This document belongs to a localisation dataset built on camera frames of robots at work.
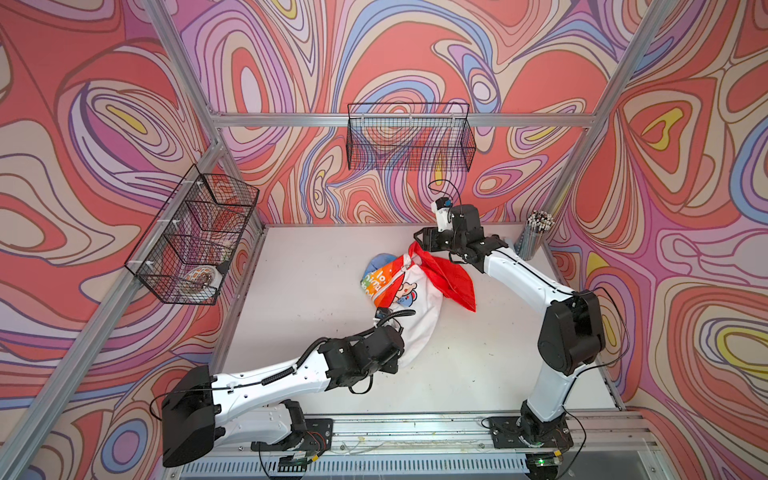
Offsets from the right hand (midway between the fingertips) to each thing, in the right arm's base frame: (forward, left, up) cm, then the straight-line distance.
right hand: (422, 240), depth 89 cm
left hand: (-31, +8, -10) cm, 33 cm away
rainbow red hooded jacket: (-8, +2, -10) cm, 13 cm away
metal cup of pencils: (+8, -38, -3) cm, 39 cm away
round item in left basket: (-16, +56, +8) cm, 59 cm away
